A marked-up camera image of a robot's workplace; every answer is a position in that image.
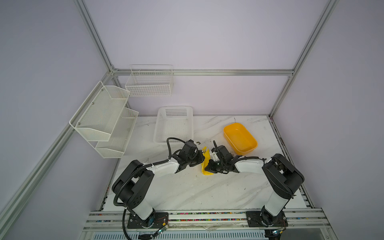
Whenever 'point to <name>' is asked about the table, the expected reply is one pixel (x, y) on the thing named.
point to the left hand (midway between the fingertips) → (205, 157)
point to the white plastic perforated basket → (174, 122)
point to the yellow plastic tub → (240, 138)
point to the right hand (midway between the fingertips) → (204, 169)
